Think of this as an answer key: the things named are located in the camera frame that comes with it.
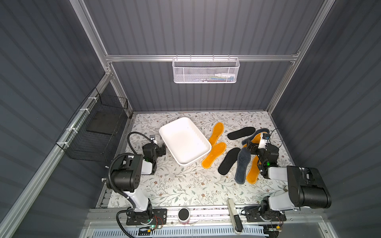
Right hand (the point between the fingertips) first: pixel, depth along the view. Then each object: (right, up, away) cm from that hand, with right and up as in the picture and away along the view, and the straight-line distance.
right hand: (258, 140), depth 90 cm
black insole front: (-16, -12, +4) cm, 21 cm away
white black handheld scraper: (-20, -37, -22) cm, 47 cm away
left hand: (-64, -3, +6) cm, 65 cm away
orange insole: (-24, -7, +8) cm, 27 cm away
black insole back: (-2, +5, +19) cm, 19 cm away
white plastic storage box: (-46, -2, +11) cm, 47 cm away
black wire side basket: (-91, +5, -18) cm, 93 cm away
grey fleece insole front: (-8, -12, +3) cm, 15 cm away
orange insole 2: (-5, -20, -3) cm, 21 cm away
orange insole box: (-22, +7, +19) cm, 29 cm away
